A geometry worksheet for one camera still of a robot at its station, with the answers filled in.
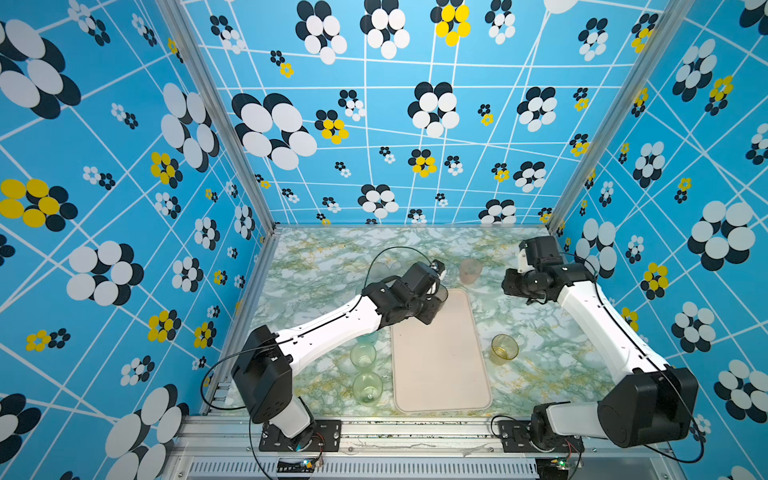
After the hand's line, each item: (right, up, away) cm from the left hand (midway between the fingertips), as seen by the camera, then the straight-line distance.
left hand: (437, 301), depth 79 cm
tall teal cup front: (-19, -11, +4) cm, 22 cm away
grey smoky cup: (+4, 0, +14) cm, 15 cm away
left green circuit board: (-33, -38, -8) cm, 51 cm away
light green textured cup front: (-19, -24, +2) cm, 31 cm away
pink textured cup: (+16, +7, +26) cm, 31 cm away
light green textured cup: (-20, -17, +6) cm, 27 cm away
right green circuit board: (+28, -37, -8) cm, 47 cm away
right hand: (+22, +4, +5) cm, 23 cm away
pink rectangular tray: (+2, -20, +6) cm, 21 cm away
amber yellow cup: (+21, -15, +8) cm, 27 cm away
